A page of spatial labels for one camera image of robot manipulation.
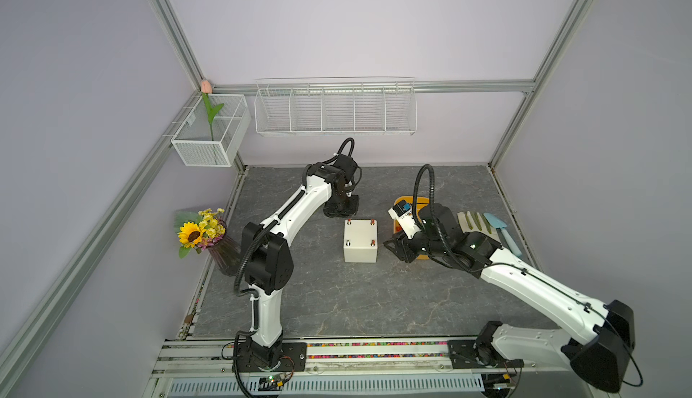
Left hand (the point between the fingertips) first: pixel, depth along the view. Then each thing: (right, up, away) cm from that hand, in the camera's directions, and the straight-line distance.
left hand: (351, 216), depth 85 cm
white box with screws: (+3, -8, 0) cm, 8 cm away
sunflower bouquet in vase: (-39, -2, -14) cm, 41 cm away
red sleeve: (+7, -2, +4) cm, 8 cm away
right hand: (+11, -5, -10) cm, 16 cm away
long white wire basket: (-6, +41, +16) cm, 44 cm away
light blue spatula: (+55, -4, +14) cm, 56 cm away
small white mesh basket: (-46, +28, +3) cm, 54 cm away
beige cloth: (+48, -4, +17) cm, 51 cm away
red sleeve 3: (-1, -2, +4) cm, 4 cm away
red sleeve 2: (+7, -8, -1) cm, 11 cm away
